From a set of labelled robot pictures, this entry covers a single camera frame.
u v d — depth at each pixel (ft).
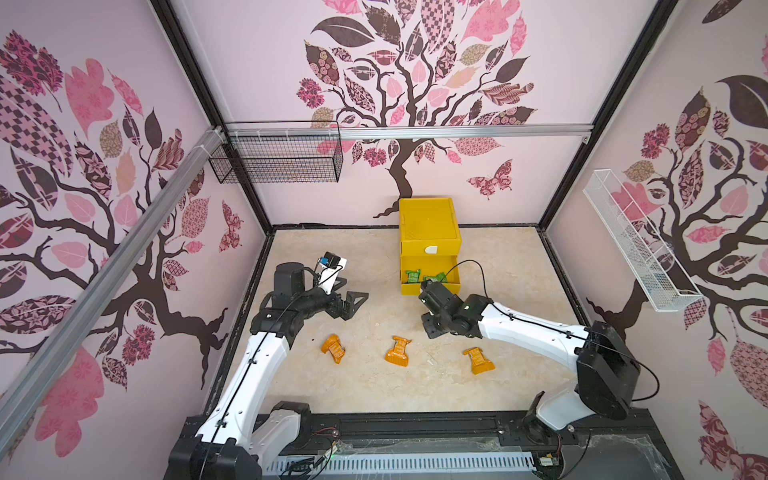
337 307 2.16
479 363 2.79
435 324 2.44
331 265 2.11
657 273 2.43
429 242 2.88
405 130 3.10
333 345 2.87
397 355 2.86
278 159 4.67
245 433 1.33
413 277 3.10
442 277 3.10
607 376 1.40
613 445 2.37
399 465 2.29
